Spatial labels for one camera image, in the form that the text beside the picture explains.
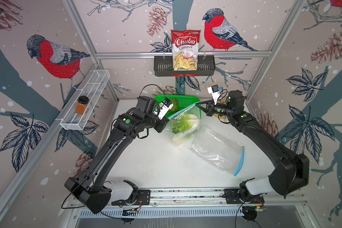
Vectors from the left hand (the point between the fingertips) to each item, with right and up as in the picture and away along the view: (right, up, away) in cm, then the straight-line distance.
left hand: (168, 116), depth 69 cm
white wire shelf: (-48, +17, +16) cm, 54 cm away
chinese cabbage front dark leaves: (+8, -4, +5) cm, 11 cm away
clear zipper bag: (+33, -24, +22) cm, 46 cm away
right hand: (+15, +6, +4) cm, 16 cm away
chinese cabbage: (+4, +5, +35) cm, 35 cm away
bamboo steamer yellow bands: (+24, 0, -1) cm, 24 cm away
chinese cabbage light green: (+8, -13, +10) cm, 18 cm away
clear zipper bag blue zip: (+13, +3, +5) cm, 15 cm away
